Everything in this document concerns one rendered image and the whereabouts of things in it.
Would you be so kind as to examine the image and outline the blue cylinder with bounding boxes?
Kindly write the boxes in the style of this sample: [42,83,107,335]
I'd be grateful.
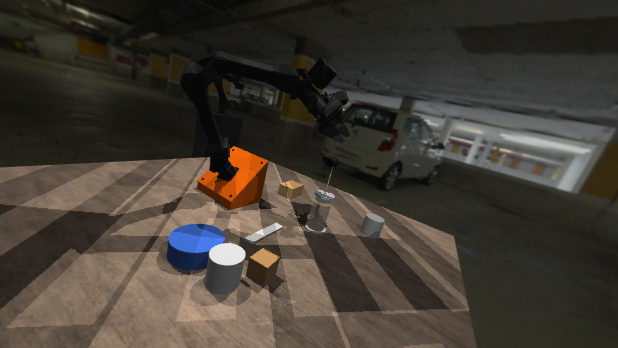
[167,224,225,270]

